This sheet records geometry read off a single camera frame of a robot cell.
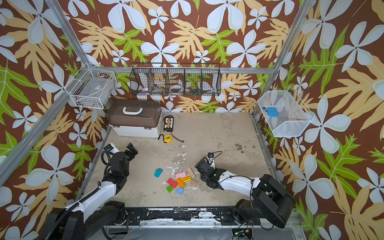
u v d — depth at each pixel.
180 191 0.82
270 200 0.42
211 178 0.66
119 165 0.64
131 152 0.78
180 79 0.98
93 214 0.51
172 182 0.86
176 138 1.05
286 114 0.84
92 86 0.86
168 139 1.04
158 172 0.89
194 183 0.84
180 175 0.87
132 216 0.74
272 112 0.85
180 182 0.84
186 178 0.86
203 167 0.68
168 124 1.11
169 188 0.84
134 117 0.89
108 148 0.71
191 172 0.88
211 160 0.78
